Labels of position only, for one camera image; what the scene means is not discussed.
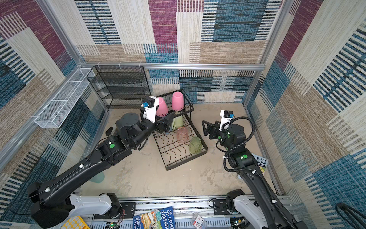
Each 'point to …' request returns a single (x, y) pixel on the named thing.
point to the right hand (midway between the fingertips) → (210, 124)
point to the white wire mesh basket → (55, 112)
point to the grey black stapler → (108, 131)
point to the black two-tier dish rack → (174, 153)
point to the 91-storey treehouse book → (163, 219)
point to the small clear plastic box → (198, 222)
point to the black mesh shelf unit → (120, 87)
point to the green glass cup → (195, 145)
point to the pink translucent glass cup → (182, 135)
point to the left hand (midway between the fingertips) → (164, 109)
